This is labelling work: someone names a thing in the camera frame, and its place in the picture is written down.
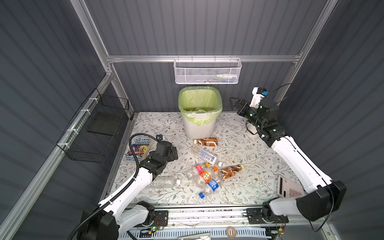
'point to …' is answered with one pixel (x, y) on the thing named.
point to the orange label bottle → (206, 176)
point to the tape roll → (230, 227)
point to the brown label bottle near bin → (206, 142)
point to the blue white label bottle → (204, 156)
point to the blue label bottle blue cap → (212, 185)
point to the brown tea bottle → (228, 172)
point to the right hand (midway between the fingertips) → (237, 101)
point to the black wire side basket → (93, 135)
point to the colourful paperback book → (142, 146)
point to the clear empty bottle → (164, 181)
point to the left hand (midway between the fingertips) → (167, 150)
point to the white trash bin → (195, 131)
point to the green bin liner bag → (200, 104)
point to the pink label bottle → (197, 170)
